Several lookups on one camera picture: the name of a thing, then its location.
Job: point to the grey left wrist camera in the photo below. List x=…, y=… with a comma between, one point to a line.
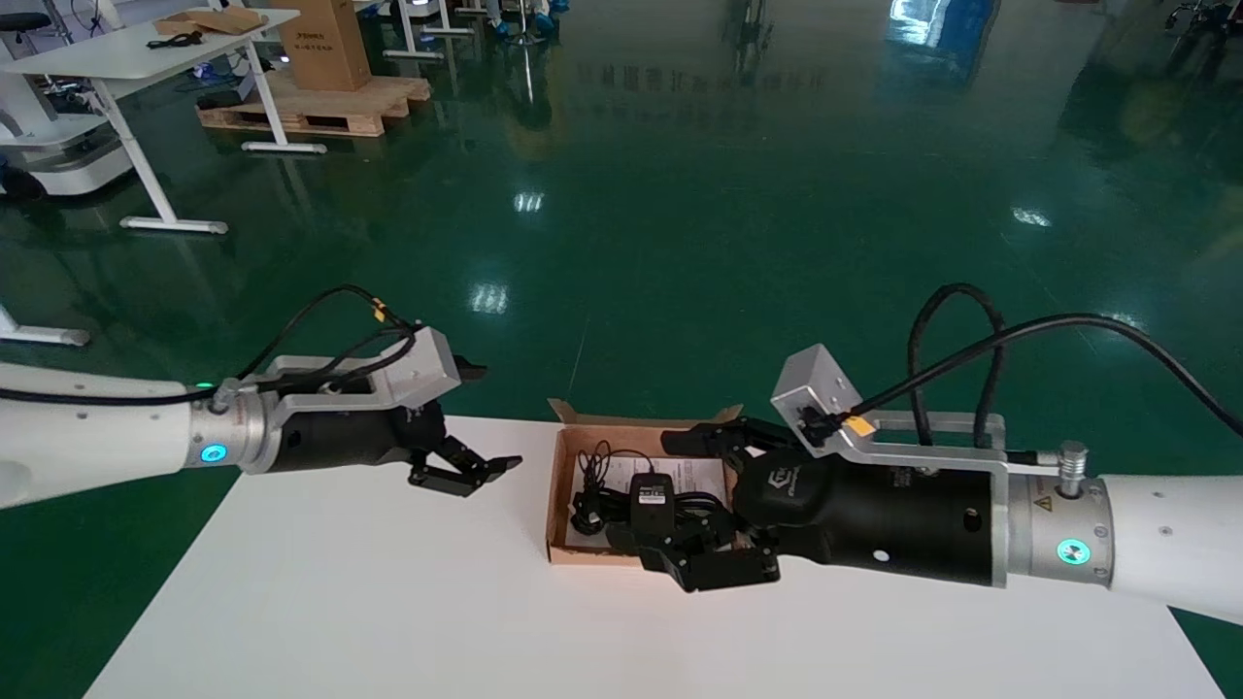
x=422, y=364

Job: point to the white background table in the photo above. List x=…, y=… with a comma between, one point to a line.
x=126, y=53

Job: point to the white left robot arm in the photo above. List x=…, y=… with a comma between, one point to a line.
x=97, y=437

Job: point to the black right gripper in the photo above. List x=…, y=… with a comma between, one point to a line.
x=874, y=519

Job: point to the white table leg frame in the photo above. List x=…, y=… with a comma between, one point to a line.
x=413, y=44

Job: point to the cardboard storage box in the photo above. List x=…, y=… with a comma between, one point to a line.
x=561, y=485

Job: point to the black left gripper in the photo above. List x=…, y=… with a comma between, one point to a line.
x=340, y=437

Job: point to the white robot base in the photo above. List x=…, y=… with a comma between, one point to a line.
x=58, y=160

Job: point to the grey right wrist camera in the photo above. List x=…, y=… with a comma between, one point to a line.
x=816, y=383

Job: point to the tall brown cardboard carton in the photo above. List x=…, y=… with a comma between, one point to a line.
x=325, y=49

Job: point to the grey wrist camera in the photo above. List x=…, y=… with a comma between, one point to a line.
x=816, y=383
x=422, y=364

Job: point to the dark wheeled cart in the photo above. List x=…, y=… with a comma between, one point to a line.
x=1204, y=15

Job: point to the white table foot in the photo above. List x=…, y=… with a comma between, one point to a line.
x=44, y=336

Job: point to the black stool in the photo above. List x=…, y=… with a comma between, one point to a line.
x=21, y=21

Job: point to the wooden pallet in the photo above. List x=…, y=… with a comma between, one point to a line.
x=330, y=107

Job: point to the flat cardboard piece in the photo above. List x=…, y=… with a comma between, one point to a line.
x=218, y=19

